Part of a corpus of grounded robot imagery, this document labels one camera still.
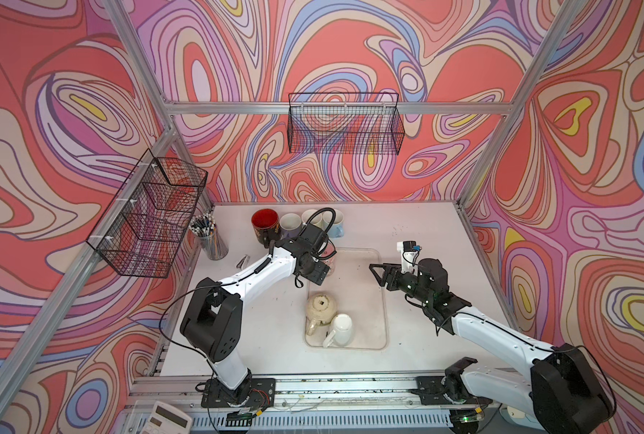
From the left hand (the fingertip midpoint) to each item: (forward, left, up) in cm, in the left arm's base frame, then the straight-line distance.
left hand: (315, 267), depth 89 cm
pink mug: (-4, -4, +12) cm, 14 cm away
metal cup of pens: (+11, +38, +8) cm, 40 cm away
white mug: (-21, -8, -2) cm, 23 cm away
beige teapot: (-14, -2, -1) cm, 14 cm away
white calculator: (-41, +38, -6) cm, 56 cm away
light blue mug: (+18, -8, -2) cm, 19 cm away
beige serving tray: (-3, -15, -9) cm, 17 cm away
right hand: (-4, -19, +4) cm, 20 cm away
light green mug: (+1, -1, +23) cm, 23 cm away
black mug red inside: (+17, +19, +1) cm, 26 cm away
